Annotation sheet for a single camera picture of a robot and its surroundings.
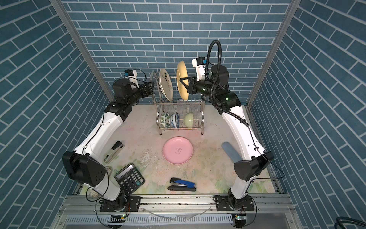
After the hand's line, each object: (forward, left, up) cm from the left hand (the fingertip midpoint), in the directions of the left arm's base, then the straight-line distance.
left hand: (149, 83), depth 76 cm
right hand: (-10, -16, +10) cm, 21 cm away
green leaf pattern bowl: (-5, -6, -27) cm, 28 cm away
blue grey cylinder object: (-25, -51, -38) cm, 68 cm away
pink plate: (-20, -14, -39) cm, 46 cm away
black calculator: (-38, +13, -39) cm, 56 cm away
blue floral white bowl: (-5, -12, -27) cm, 30 cm away
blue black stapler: (-41, -16, -42) cm, 61 cm away
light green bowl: (-5, -21, -26) cm, 34 cm away
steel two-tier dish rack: (+11, -17, -30) cm, 36 cm away
